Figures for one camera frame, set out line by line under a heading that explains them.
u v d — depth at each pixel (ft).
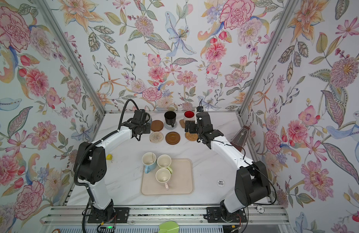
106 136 1.85
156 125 3.73
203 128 2.11
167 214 2.48
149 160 3.03
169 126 3.54
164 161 2.88
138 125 2.33
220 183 2.76
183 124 3.74
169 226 2.34
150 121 2.64
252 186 1.42
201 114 2.10
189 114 3.68
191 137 3.50
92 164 1.63
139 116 2.46
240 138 2.97
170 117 3.51
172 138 3.40
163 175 2.69
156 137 3.47
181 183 2.78
